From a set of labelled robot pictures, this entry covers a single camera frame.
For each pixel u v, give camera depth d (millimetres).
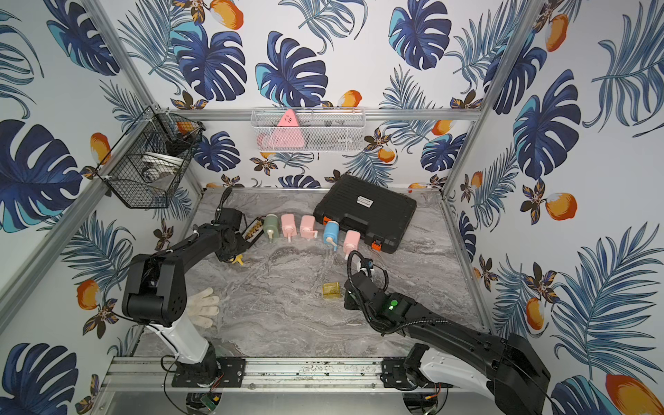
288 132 904
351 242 951
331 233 976
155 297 481
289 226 1004
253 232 1035
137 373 758
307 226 1006
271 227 1002
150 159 781
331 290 913
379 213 1053
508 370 407
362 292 589
